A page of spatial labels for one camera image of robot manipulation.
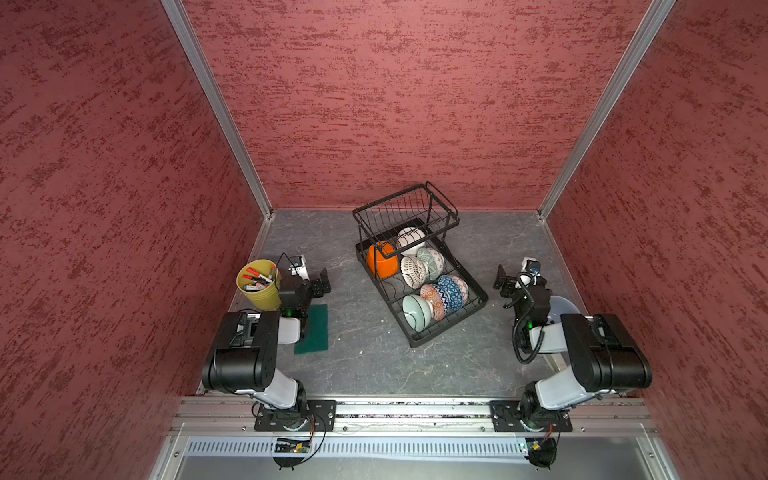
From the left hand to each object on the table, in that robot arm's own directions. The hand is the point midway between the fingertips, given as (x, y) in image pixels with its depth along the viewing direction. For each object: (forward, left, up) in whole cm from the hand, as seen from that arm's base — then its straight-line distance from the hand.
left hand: (313, 275), depth 95 cm
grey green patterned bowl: (+2, -39, +6) cm, 39 cm away
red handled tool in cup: (-4, +16, +6) cm, 17 cm away
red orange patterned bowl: (-5, -38, -1) cm, 38 cm away
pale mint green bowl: (-12, -34, -2) cm, 36 cm away
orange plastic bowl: (+2, -22, +5) cm, 23 cm away
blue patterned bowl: (-4, -45, -3) cm, 45 cm away
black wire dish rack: (+19, -37, +13) cm, 43 cm away
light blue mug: (-10, -78, 0) cm, 78 cm away
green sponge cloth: (-18, -3, -6) cm, 19 cm away
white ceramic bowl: (+1, -31, +18) cm, 36 cm away
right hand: (0, -64, +4) cm, 64 cm away
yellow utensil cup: (-5, +15, +4) cm, 16 cm away
